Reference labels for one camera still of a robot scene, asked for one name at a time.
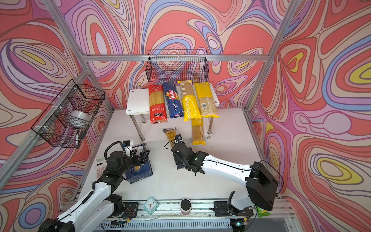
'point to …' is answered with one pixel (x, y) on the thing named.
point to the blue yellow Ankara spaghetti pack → (170, 134)
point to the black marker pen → (77, 142)
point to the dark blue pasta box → (139, 172)
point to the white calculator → (101, 164)
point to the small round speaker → (185, 205)
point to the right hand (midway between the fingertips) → (180, 155)
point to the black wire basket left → (68, 120)
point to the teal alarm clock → (150, 205)
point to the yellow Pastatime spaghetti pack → (198, 134)
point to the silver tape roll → (81, 115)
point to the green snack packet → (262, 212)
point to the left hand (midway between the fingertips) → (144, 151)
